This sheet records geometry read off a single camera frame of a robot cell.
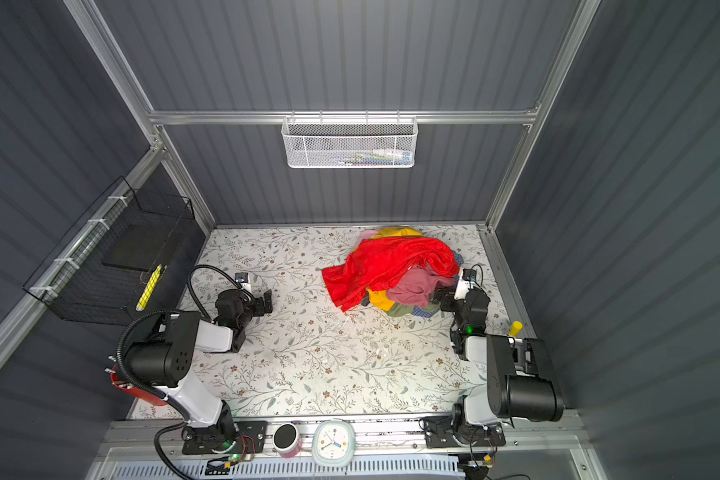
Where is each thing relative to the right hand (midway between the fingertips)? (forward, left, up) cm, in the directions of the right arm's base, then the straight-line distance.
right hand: (457, 284), depth 91 cm
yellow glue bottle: (-14, -14, -2) cm, 20 cm away
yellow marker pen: (-13, +79, +20) cm, 82 cm away
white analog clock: (-41, +36, -6) cm, 55 cm away
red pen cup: (-32, +82, +5) cm, 88 cm away
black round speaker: (-41, +46, -3) cm, 62 cm away
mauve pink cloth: (-2, +14, +2) cm, 14 cm away
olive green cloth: (-5, +18, -7) cm, 20 cm away
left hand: (+1, +65, -5) cm, 66 cm away
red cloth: (+7, +25, +3) cm, 26 cm away
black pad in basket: (-2, +85, +22) cm, 88 cm away
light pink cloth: (+30, +30, -8) cm, 43 cm away
